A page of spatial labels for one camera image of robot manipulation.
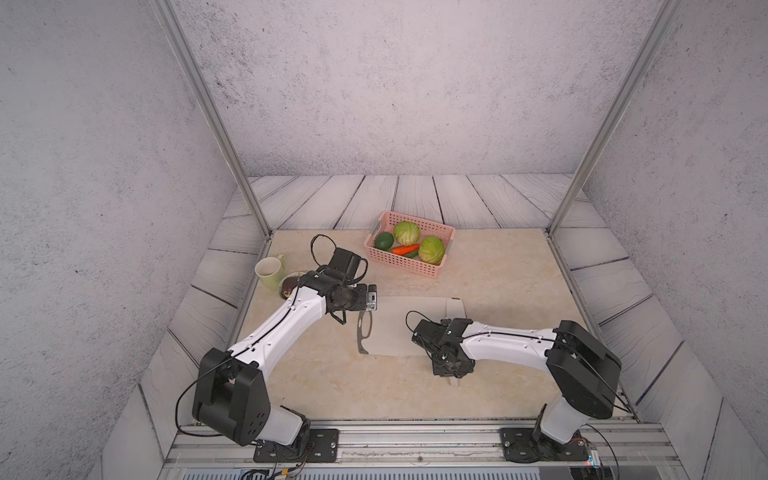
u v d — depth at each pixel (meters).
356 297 0.75
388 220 1.20
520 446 0.73
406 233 1.11
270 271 0.98
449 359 0.61
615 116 0.88
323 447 0.73
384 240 1.12
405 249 1.12
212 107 0.87
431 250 1.05
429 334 0.69
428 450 0.73
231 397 0.41
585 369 0.47
